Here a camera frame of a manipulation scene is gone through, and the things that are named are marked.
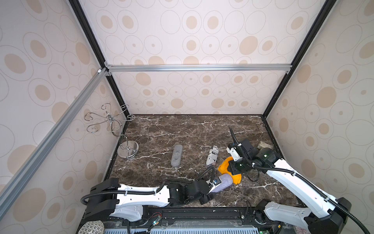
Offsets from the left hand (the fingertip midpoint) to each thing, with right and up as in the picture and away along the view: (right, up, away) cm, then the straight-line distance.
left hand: (217, 190), depth 71 cm
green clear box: (+36, +19, +27) cm, 49 cm away
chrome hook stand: (-55, +16, +26) cm, 63 cm away
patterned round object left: (-60, -17, -1) cm, 62 cm away
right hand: (+9, +10, +4) cm, 14 cm away
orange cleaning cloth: (+4, +10, +3) cm, 11 cm away
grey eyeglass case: (-22, +13, +23) cm, 34 cm away
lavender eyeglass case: (+5, +5, 0) cm, 7 cm away
